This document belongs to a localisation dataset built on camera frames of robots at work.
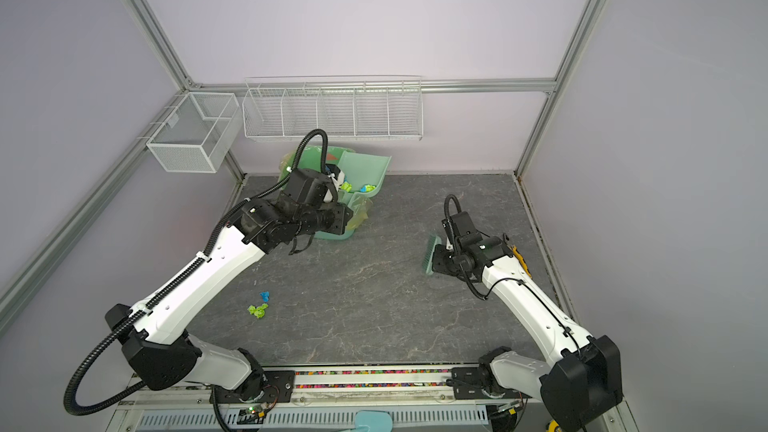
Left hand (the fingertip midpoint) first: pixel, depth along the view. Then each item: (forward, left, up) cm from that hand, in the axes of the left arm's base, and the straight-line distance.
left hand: (347, 217), depth 71 cm
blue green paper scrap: (+7, -5, +2) cm, 9 cm away
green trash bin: (+30, +14, -8) cm, 34 cm away
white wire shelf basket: (+52, +7, -4) cm, 52 cm away
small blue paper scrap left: (-6, +28, -30) cm, 42 cm away
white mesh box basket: (+42, +52, -5) cm, 67 cm away
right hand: (-6, -23, -16) cm, 29 cm away
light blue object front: (-39, -4, -29) cm, 48 cm away
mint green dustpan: (+12, -5, +3) cm, 13 cm away
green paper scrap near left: (-11, +29, -28) cm, 42 cm away
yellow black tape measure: (-42, -44, -27) cm, 67 cm away
